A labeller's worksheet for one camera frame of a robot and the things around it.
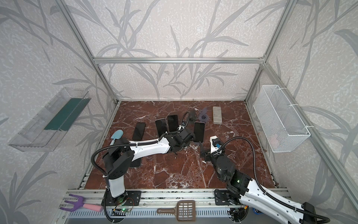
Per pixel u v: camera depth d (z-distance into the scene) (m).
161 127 0.88
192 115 1.05
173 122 0.96
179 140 0.68
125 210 0.70
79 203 0.73
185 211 0.71
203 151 0.65
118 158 0.47
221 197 0.74
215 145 0.59
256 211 0.69
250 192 0.51
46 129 0.64
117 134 0.99
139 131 1.03
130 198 0.73
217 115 1.08
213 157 0.62
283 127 0.61
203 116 1.08
